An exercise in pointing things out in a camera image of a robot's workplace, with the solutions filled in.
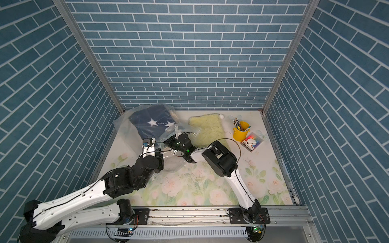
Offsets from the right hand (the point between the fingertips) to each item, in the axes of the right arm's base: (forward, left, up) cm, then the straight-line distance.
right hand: (161, 137), depth 90 cm
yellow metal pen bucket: (+11, -50, -7) cm, 52 cm away
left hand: (-16, -9, +12) cm, 22 cm away
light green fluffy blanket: (+16, -27, -9) cm, 33 cm away
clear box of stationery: (+8, -57, -9) cm, 59 cm away
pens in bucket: (+12, -46, +3) cm, 48 cm away
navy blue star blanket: (+12, +10, 0) cm, 16 cm away
